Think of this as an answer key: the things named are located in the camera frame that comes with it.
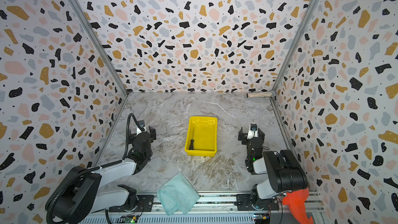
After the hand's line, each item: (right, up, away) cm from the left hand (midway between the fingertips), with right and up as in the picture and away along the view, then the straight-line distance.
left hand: (139, 127), depth 85 cm
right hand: (+62, 0, +5) cm, 62 cm away
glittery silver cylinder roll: (+79, +21, +35) cm, 89 cm away
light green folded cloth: (+22, -31, -9) cm, 39 cm away
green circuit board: (+1, -40, -15) cm, 42 cm away
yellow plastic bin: (+34, -5, +16) cm, 38 cm away
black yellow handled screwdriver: (+28, -12, +7) cm, 31 cm away
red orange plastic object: (+78, -31, -15) cm, 85 cm away
